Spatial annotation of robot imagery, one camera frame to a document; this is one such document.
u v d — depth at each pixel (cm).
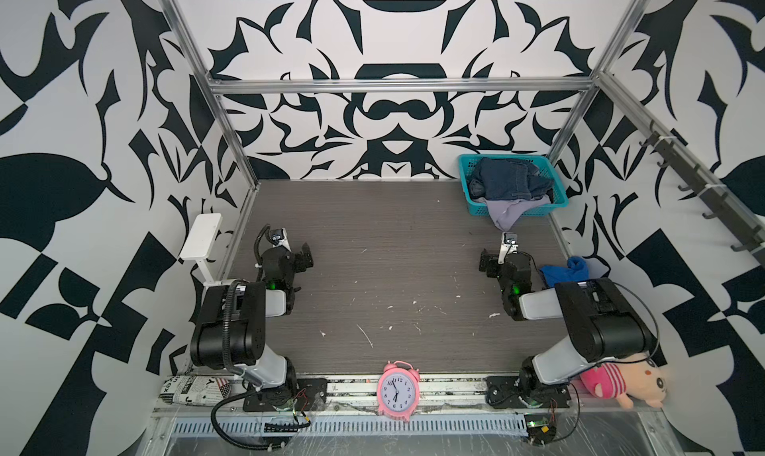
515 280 73
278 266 71
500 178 105
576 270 92
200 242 75
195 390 72
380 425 65
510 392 73
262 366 54
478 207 104
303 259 88
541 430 71
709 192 59
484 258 89
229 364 43
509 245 81
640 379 70
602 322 47
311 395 74
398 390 73
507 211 97
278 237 81
